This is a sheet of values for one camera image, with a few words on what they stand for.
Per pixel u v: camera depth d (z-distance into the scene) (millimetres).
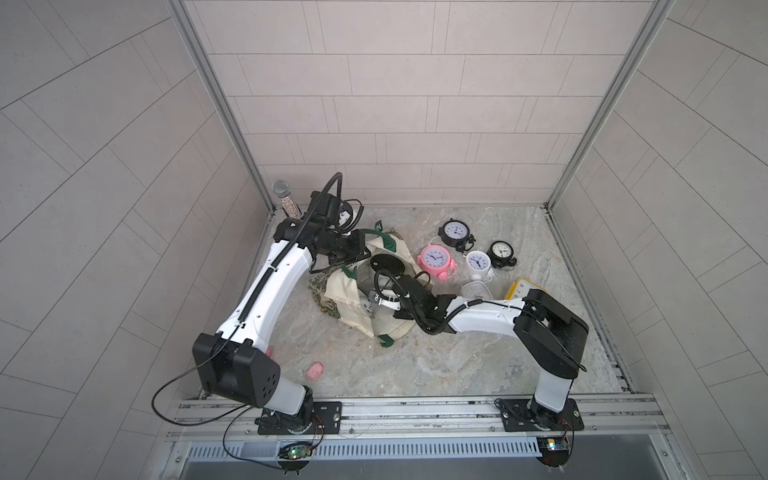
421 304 662
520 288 919
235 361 384
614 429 707
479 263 967
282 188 826
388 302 742
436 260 989
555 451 680
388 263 907
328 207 591
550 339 464
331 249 618
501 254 991
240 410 457
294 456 645
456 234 1055
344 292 726
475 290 907
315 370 759
